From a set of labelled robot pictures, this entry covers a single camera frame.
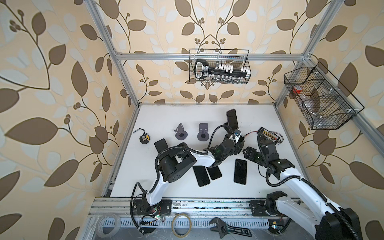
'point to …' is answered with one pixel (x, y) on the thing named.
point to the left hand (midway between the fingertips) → (241, 136)
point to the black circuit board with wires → (276, 136)
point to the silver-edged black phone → (214, 172)
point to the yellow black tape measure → (144, 139)
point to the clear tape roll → (99, 225)
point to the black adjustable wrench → (223, 229)
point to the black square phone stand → (160, 145)
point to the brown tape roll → (173, 225)
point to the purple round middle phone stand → (203, 135)
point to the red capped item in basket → (297, 89)
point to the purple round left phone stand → (180, 134)
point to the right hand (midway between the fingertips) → (248, 154)
